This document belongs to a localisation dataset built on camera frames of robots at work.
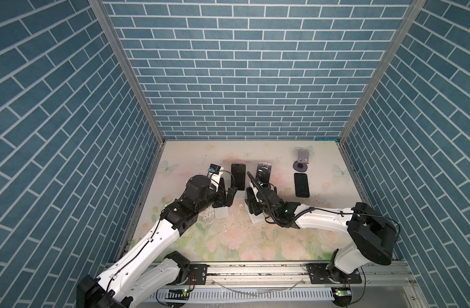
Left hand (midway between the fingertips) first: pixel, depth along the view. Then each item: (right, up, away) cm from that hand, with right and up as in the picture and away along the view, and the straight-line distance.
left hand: (232, 187), depth 75 cm
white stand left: (-6, -15, +15) cm, 22 cm away
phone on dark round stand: (+14, +3, +18) cm, 23 cm away
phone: (+36, -3, +28) cm, 46 cm away
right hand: (+9, -7, +11) cm, 16 cm away
